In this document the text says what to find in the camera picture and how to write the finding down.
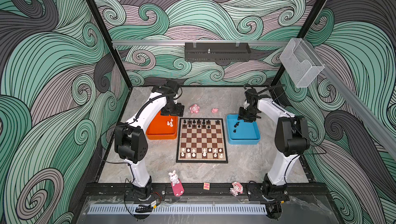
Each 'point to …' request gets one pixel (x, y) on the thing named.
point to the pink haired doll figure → (237, 188)
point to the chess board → (201, 140)
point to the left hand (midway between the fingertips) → (177, 113)
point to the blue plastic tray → (241, 132)
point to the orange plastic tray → (163, 127)
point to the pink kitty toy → (194, 109)
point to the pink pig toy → (214, 110)
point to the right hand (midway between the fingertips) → (241, 118)
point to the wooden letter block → (206, 186)
